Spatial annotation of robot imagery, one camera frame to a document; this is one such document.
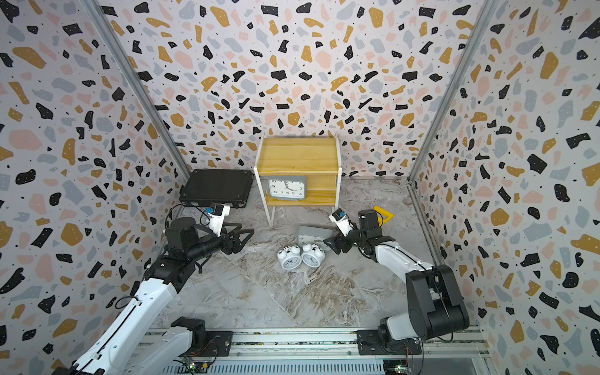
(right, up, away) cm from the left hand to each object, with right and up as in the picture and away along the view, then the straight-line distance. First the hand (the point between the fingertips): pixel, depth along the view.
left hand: (247, 229), depth 74 cm
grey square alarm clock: (+11, +14, +15) cm, 23 cm away
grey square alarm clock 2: (+21, -5, +18) cm, 28 cm away
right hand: (+29, -4, +15) cm, 33 cm away
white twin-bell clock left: (+12, -12, +12) cm, 21 cm away
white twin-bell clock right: (+21, -11, +12) cm, 26 cm away
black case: (-28, +16, +43) cm, 54 cm away
